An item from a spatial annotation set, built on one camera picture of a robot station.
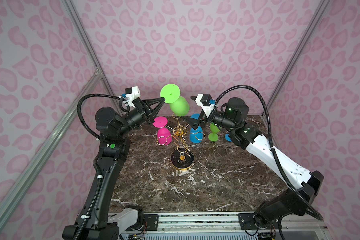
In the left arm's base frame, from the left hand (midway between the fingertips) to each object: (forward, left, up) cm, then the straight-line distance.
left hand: (164, 98), depth 50 cm
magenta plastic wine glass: (+2, +3, -24) cm, 25 cm away
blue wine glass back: (+12, -13, -39) cm, 43 cm away
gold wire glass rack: (+6, -4, -52) cm, 53 cm away
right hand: (+5, -8, -8) cm, 13 cm away
